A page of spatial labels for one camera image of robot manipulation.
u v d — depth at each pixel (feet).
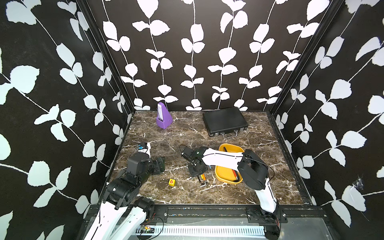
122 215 1.50
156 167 1.98
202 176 2.82
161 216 2.41
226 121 4.35
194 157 2.19
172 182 2.68
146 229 2.31
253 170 1.66
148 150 2.00
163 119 3.49
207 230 2.30
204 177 2.82
